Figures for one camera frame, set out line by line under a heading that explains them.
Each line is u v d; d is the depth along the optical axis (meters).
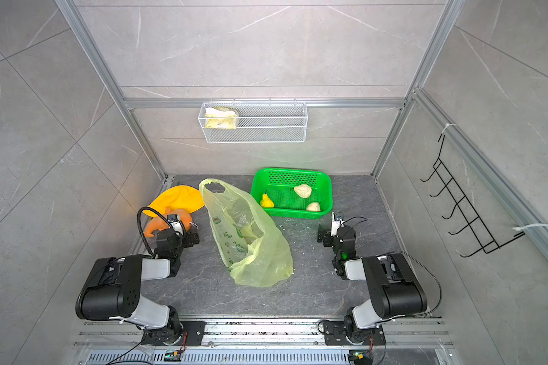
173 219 0.82
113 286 0.47
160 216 0.78
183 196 1.08
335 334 0.73
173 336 0.68
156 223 0.95
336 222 0.80
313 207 1.00
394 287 0.46
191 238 0.86
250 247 0.62
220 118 0.88
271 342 0.73
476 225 0.62
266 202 1.01
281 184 1.14
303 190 1.07
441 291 0.45
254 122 1.01
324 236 0.84
